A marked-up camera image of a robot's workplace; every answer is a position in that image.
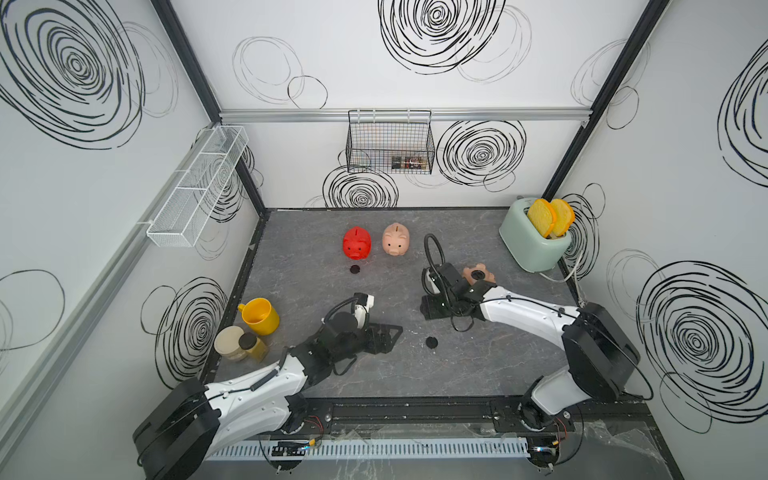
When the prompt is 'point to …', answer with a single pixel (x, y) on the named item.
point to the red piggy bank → (357, 243)
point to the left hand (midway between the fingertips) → (392, 330)
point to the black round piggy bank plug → (354, 269)
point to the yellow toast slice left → (542, 216)
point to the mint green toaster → (525, 242)
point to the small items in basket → (406, 162)
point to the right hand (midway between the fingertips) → (427, 308)
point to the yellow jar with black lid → (253, 345)
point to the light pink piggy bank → (395, 239)
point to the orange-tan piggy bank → (478, 272)
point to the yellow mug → (260, 316)
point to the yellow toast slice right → (564, 217)
